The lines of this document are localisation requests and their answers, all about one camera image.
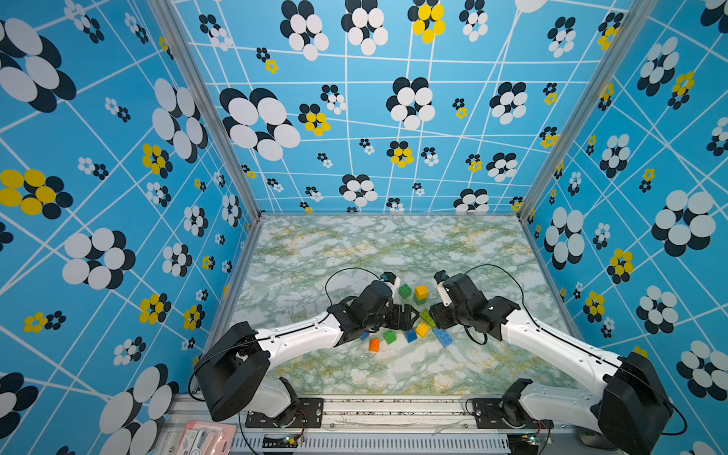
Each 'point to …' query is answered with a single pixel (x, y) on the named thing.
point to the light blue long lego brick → (444, 336)
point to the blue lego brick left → (364, 336)
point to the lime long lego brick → (427, 318)
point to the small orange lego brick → (374, 345)
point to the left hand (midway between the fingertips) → (414, 313)
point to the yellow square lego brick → (421, 292)
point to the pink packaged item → (202, 438)
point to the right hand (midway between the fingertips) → (441, 309)
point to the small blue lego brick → (410, 336)
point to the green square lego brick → (405, 291)
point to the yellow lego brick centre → (422, 330)
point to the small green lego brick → (390, 336)
